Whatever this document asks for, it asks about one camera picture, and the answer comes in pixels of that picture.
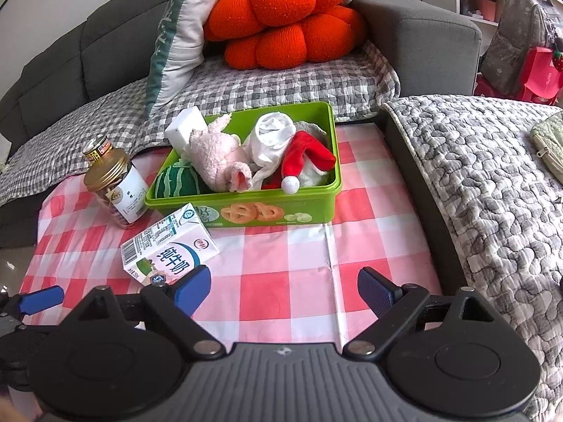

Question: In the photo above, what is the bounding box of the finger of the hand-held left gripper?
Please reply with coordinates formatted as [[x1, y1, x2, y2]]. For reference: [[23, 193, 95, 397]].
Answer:
[[0, 285, 65, 332]]

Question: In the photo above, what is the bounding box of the dark ottoman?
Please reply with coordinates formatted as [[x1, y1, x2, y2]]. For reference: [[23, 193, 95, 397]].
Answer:
[[379, 108, 468, 295]]

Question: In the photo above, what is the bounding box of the grey quilted blanket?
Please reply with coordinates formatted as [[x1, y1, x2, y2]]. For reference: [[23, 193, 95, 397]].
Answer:
[[380, 94, 563, 420]]

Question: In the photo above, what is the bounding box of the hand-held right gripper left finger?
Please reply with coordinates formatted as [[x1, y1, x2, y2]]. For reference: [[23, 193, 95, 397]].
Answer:
[[55, 265, 226, 359]]

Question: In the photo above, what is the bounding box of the red white checked tablecloth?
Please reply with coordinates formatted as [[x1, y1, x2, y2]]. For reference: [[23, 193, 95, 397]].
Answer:
[[18, 121, 445, 348]]

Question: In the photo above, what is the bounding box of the milk carton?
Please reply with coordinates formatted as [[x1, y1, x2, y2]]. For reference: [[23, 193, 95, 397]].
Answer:
[[121, 202, 221, 286]]

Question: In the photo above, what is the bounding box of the pink plush toy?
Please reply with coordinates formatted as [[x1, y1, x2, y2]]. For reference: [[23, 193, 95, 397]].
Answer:
[[188, 113, 253, 194]]

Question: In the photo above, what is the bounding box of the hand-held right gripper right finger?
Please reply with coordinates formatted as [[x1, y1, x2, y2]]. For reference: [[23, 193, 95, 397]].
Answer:
[[343, 267, 513, 359]]

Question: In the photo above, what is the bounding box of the cookie jar gold lid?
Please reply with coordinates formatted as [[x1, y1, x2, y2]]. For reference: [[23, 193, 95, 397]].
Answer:
[[83, 147, 150, 229]]

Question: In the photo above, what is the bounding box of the tin can yellow label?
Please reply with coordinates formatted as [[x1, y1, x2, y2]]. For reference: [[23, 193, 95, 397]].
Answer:
[[83, 135, 113, 161]]

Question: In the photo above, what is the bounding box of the red santa hat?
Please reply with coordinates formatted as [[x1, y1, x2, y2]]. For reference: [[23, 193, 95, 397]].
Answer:
[[261, 130, 337, 194]]

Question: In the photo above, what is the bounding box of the red plastic stool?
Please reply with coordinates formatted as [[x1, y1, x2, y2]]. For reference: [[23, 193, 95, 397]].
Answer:
[[474, 46, 563, 106]]

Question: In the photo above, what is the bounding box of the green striped cloth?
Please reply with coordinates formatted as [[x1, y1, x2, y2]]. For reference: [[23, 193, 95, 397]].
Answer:
[[152, 161, 212, 199]]

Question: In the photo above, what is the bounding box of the white cloth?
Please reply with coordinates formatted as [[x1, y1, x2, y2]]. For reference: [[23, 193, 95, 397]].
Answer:
[[242, 112, 297, 190]]

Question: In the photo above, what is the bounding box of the green plastic box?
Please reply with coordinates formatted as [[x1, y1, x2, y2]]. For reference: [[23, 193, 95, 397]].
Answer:
[[144, 101, 344, 229]]

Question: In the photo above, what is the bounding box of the pale green quilted pouch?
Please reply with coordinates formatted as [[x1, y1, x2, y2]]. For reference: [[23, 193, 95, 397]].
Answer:
[[530, 110, 563, 174]]

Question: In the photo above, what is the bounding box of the white foam block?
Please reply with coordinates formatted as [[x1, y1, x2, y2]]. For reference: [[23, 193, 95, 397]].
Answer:
[[165, 106, 207, 154]]

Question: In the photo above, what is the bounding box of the grey fabric sofa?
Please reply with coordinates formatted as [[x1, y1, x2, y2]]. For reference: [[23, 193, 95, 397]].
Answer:
[[0, 0, 483, 249]]

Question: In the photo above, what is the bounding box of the grey backpack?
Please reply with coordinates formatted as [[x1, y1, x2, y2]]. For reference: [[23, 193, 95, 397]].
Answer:
[[479, 0, 559, 97]]

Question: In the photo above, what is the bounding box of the teal and white pillow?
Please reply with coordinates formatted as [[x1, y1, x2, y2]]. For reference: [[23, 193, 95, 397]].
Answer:
[[144, 0, 232, 117]]

